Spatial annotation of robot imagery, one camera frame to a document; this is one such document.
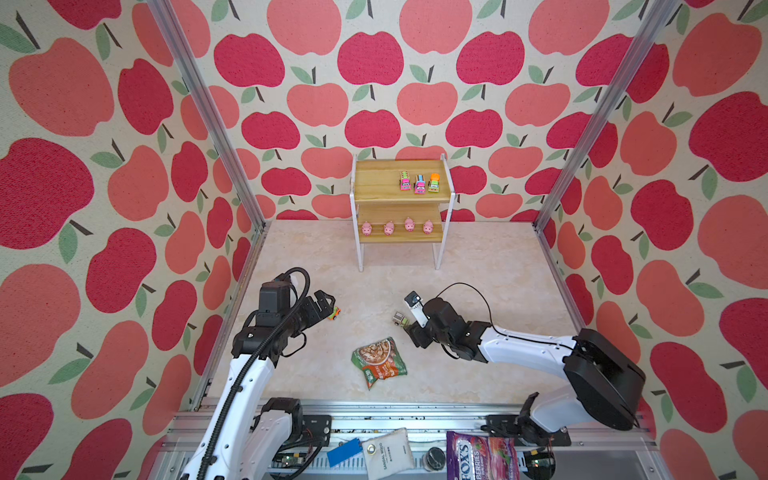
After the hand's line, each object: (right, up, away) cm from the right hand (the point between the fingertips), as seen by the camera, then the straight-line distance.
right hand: (418, 317), depth 87 cm
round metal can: (+1, -24, -25) cm, 35 cm away
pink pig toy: (-16, +27, +7) cm, 32 cm away
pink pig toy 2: (-8, +27, +9) cm, 30 cm away
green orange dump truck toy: (-26, 0, +8) cm, 27 cm away
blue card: (-20, -27, -18) cm, 38 cm away
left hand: (-25, +5, -9) cm, 27 cm away
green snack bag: (-12, -12, -2) cm, 17 cm away
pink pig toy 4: (+4, +28, +9) cm, 29 cm away
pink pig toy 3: (-2, +29, +11) cm, 31 cm away
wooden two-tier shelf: (-5, +34, -4) cm, 35 cm away
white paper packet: (-9, -29, -17) cm, 35 cm away
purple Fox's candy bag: (+11, -29, -18) cm, 36 cm away
